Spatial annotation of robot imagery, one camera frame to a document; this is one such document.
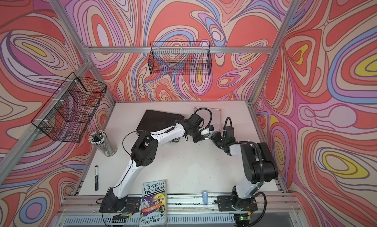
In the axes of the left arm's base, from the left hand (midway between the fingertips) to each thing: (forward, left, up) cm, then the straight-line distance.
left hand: (205, 137), depth 97 cm
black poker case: (+12, +36, +2) cm, 38 cm away
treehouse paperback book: (-39, +28, 0) cm, 48 cm away
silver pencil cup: (-9, +61, +12) cm, 63 cm away
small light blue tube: (-36, +2, 0) cm, 36 cm away
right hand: (-1, -4, -1) cm, 4 cm away
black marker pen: (-26, +64, -3) cm, 69 cm away
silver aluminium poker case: (+1, +2, +22) cm, 22 cm away
